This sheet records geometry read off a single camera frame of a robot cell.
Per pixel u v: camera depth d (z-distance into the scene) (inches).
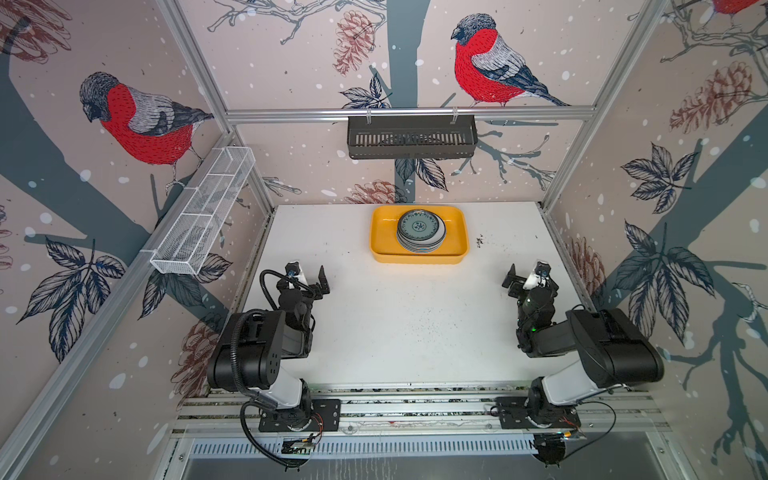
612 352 17.8
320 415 28.7
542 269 29.9
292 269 29.9
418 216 43.7
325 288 33.5
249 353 17.8
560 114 36.4
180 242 28.0
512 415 28.7
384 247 41.3
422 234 41.3
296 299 27.9
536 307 26.9
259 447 26.9
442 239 41.1
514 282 33.0
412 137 41.1
